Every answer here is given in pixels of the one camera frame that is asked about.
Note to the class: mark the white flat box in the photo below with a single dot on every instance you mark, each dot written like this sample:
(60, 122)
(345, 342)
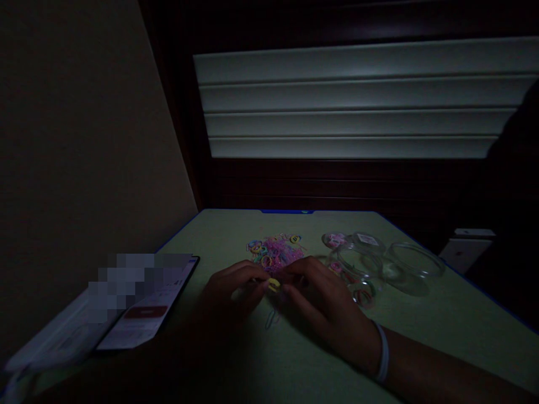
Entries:
(63, 336)

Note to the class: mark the clear plastic jar with bands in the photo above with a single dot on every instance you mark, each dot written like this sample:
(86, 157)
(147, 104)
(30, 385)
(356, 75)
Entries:
(358, 275)

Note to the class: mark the empty clear plastic jar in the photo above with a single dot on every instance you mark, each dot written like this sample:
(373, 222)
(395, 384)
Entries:
(414, 265)

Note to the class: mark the black smartphone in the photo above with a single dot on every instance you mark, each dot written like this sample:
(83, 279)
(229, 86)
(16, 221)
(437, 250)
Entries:
(147, 307)

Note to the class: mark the clear lid with white label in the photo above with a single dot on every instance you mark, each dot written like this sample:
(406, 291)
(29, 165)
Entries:
(368, 242)

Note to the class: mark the pile of coloured rubber bands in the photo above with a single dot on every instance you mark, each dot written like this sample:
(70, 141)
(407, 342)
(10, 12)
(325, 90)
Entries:
(276, 250)

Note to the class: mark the yellow rubber band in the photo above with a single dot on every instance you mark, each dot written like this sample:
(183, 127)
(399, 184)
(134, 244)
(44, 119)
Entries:
(274, 285)

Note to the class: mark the person's right hand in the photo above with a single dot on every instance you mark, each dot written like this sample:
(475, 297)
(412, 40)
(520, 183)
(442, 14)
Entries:
(326, 303)

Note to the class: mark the pale rubber band loop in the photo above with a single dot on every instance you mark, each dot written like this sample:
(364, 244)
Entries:
(272, 320)

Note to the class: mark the window with white blind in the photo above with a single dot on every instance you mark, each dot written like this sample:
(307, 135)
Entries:
(358, 101)

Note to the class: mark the person's left hand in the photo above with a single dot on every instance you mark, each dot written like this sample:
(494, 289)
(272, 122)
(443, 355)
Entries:
(229, 286)

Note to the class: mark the green table with blue rim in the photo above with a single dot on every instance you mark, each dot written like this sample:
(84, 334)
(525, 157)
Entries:
(421, 320)

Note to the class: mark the white box with dark mark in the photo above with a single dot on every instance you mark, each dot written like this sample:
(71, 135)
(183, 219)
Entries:
(467, 248)

